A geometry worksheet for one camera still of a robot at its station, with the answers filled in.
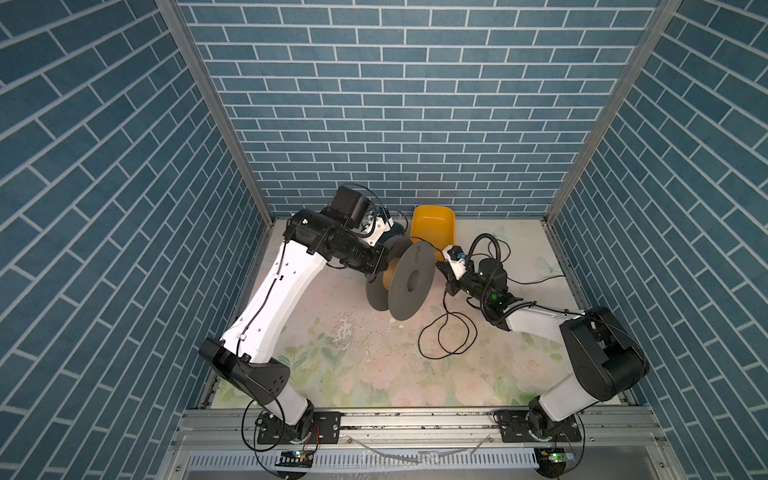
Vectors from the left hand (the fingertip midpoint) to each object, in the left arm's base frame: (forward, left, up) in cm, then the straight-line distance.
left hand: (387, 265), depth 69 cm
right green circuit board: (-36, -40, -32) cm, 62 cm away
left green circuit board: (-34, +22, -33) cm, 53 cm away
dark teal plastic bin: (+36, -3, -26) cm, 44 cm away
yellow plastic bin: (+38, -19, -26) cm, 50 cm away
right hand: (+12, -15, -14) cm, 24 cm away
